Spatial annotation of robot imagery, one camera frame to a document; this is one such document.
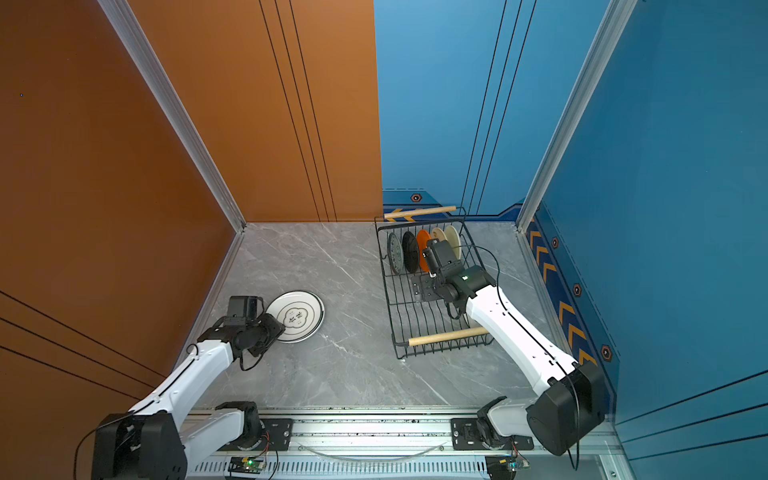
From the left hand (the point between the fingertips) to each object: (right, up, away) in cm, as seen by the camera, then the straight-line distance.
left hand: (282, 325), depth 88 cm
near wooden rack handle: (+45, +2, -17) cm, 49 cm away
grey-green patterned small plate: (+33, +21, +16) cm, 43 cm away
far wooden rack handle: (+47, +36, +11) cm, 60 cm away
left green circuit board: (-3, -29, -17) cm, 34 cm away
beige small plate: (+48, +28, +16) cm, 58 cm away
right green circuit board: (+59, -29, -18) cm, 68 cm away
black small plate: (+38, +22, +7) cm, 45 cm away
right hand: (+43, +14, -7) cm, 46 cm away
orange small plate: (+43, +26, +13) cm, 52 cm away
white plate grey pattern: (+4, +2, +6) cm, 7 cm away
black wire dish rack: (+41, +1, +2) cm, 41 cm away
